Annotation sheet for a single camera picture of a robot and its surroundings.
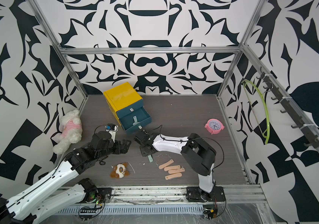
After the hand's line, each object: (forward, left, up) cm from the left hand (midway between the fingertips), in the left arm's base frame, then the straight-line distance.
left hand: (123, 139), depth 76 cm
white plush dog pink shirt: (+12, +35, -8) cm, 38 cm away
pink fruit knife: (-11, -30, -16) cm, 36 cm away
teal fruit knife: (+17, -4, -8) cm, 20 cm away
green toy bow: (-5, -70, +12) cm, 71 cm away
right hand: (+1, -11, -15) cm, 19 cm away
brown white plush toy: (-13, +3, -14) cm, 19 cm away
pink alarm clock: (+15, -58, -15) cm, 62 cm away
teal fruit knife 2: (-6, -14, -16) cm, 22 cm away
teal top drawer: (+20, -3, +2) cm, 20 cm away
